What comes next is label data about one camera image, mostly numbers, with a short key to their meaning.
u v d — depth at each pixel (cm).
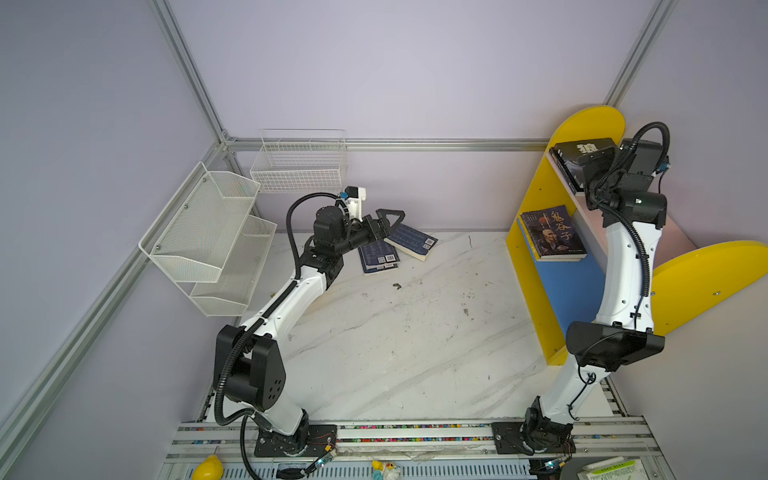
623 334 45
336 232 61
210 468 68
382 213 68
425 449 73
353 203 70
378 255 111
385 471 67
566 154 80
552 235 97
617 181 53
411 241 115
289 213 65
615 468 67
